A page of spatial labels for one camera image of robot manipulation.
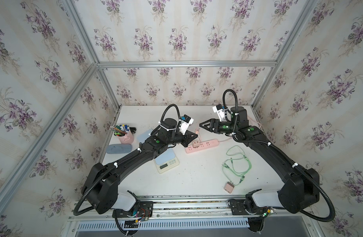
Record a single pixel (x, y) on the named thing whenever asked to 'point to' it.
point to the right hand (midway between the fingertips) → (205, 126)
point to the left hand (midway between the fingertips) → (197, 135)
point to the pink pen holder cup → (127, 138)
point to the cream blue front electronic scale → (166, 160)
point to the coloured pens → (121, 130)
